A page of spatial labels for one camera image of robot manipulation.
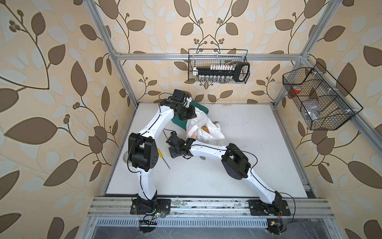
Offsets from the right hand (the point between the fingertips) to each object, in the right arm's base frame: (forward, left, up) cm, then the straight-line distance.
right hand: (175, 149), depth 95 cm
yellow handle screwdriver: (-4, +8, +1) cm, 9 cm away
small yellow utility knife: (+14, -19, +3) cm, 24 cm away
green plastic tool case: (+17, -5, +5) cm, 19 cm away
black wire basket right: (+4, -78, +34) cm, 85 cm away
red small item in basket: (+21, -74, +29) cm, 82 cm away
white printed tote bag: (+1, -13, +20) cm, 24 cm away
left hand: (+12, -13, +21) cm, 28 cm away
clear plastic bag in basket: (+3, -73, +31) cm, 80 cm away
